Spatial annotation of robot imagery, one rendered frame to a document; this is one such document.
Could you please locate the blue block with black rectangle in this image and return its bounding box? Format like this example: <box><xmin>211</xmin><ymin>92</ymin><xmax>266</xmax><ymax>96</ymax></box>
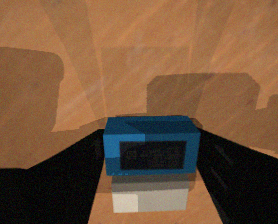
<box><xmin>103</xmin><ymin>116</ymin><xmax>201</xmax><ymax>176</ymax></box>

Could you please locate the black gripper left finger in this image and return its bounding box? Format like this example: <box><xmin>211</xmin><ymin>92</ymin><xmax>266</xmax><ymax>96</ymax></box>
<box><xmin>0</xmin><ymin>129</ymin><xmax>105</xmax><ymax>224</ymax></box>

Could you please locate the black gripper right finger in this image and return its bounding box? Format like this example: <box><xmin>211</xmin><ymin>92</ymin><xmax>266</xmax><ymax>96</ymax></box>
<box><xmin>196</xmin><ymin>127</ymin><xmax>278</xmax><ymax>224</ymax></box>

